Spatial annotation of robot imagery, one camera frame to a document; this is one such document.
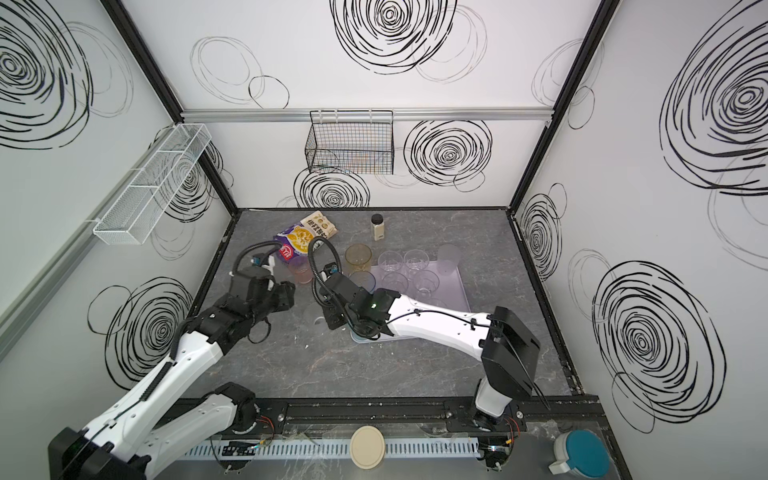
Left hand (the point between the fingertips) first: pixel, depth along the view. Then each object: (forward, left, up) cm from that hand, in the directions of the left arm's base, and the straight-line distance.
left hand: (288, 285), depth 80 cm
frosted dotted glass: (+24, -48, -19) cm, 57 cm away
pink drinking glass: (+16, +4, -16) cm, 23 cm away
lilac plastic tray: (+8, -47, -17) cm, 51 cm away
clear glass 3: (+10, -29, -14) cm, 34 cm away
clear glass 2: (+18, -36, -12) cm, 42 cm away
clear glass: (+17, -27, -12) cm, 34 cm away
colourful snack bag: (+27, +9, -16) cm, 33 cm away
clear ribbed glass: (+10, -39, -13) cm, 42 cm away
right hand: (-6, -11, -1) cm, 12 cm away
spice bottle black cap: (+32, -22, -7) cm, 39 cm away
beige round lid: (-34, -24, -9) cm, 43 cm away
